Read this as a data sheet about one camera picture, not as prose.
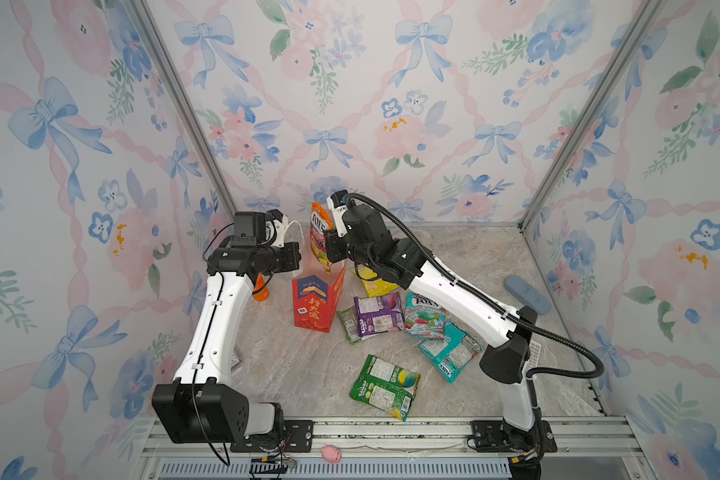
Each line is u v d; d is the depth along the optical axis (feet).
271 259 2.06
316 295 2.55
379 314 3.04
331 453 2.31
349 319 3.07
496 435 2.41
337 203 1.97
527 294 3.20
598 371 1.40
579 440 2.51
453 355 2.76
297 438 2.42
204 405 1.26
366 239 1.75
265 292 3.23
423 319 2.96
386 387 2.62
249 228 1.86
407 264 1.67
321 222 2.39
